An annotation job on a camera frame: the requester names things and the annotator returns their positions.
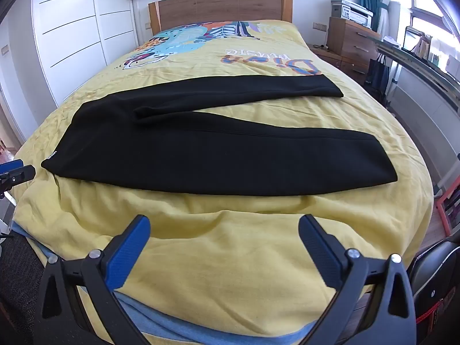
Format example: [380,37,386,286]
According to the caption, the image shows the white printer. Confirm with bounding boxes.
[331,0,375,28]

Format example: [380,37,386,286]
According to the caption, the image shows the wooden headboard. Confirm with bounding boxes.
[148,0,293,37]

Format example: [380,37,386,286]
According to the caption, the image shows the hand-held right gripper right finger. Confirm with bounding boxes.
[298,214,428,345]

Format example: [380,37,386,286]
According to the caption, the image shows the black pants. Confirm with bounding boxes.
[41,75,398,195]

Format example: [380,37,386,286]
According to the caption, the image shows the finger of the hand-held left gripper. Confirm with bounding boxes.
[0,166,37,188]
[0,160,24,174]

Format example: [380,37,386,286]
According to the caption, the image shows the yellow printed blanket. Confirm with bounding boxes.
[11,20,434,345]

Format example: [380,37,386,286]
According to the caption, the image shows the white wardrobe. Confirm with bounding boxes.
[30,0,139,108]

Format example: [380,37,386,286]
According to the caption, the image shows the orange stool frame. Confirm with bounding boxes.
[433,183,460,238]

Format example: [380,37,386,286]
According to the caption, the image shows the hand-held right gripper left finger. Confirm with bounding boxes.
[34,215,159,345]

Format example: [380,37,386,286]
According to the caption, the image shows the low wooden nightstand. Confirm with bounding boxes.
[312,45,371,87]

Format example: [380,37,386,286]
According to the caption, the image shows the black bag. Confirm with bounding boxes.
[364,54,391,96]

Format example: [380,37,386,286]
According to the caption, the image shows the dark grey woven cloth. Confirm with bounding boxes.
[0,235,48,345]

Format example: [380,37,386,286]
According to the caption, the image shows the glass top desk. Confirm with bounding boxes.
[374,36,460,98]

